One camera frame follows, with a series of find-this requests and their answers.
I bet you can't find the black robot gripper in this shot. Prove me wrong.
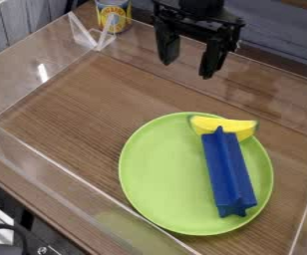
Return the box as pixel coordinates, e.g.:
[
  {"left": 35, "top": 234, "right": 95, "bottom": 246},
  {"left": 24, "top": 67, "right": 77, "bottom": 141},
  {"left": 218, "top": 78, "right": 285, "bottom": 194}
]
[{"left": 152, "top": 0, "right": 244, "bottom": 80}]

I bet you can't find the yellow toy banana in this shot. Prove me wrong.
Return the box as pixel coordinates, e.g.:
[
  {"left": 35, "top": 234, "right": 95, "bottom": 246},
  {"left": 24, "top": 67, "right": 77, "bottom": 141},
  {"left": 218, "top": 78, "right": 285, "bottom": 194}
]
[{"left": 187, "top": 116, "right": 258, "bottom": 141}]

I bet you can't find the blue star-shaped block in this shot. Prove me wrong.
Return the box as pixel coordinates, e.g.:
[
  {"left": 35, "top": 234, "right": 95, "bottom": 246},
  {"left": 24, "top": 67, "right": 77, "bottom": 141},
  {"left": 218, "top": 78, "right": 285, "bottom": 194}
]
[{"left": 200, "top": 127, "right": 257, "bottom": 218}]

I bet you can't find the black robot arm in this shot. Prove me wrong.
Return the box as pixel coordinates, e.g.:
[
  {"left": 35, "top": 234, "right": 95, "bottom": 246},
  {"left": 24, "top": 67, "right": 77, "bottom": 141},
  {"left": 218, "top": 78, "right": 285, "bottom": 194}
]
[{"left": 152, "top": 0, "right": 244, "bottom": 80}]

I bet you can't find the green round plate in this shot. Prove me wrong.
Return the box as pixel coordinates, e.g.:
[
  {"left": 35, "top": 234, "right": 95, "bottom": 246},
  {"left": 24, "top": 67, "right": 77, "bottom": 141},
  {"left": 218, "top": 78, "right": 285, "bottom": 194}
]
[{"left": 119, "top": 112, "right": 274, "bottom": 236}]

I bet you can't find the yellow labelled tin can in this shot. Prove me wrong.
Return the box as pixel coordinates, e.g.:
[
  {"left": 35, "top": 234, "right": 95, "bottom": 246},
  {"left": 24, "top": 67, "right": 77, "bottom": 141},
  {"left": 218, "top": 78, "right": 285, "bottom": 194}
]
[{"left": 95, "top": 0, "right": 132, "bottom": 34}]

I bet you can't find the black chair armrest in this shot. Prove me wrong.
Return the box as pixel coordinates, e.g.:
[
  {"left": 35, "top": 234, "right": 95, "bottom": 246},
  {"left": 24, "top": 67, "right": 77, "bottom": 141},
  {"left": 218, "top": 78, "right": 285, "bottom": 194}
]
[{"left": 0, "top": 223, "right": 28, "bottom": 255}]

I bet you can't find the clear acrylic enclosure wall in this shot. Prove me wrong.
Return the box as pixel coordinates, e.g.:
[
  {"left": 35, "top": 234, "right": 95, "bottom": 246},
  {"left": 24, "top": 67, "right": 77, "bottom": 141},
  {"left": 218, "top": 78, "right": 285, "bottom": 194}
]
[{"left": 0, "top": 6, "right": 307, "bottom": 255}]

